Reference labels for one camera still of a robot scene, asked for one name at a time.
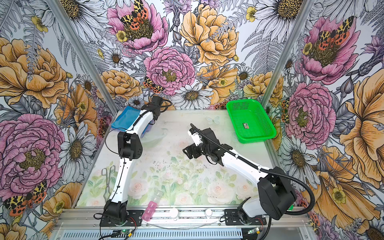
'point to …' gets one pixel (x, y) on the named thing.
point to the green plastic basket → (250, 123)
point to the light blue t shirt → (127, 118)
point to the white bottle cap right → (208, 212)
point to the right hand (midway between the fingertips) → (190, 151)
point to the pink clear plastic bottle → (150, 210)
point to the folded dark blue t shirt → (126, 119)
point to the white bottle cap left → (174, 213)
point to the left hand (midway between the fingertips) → (146, 116)
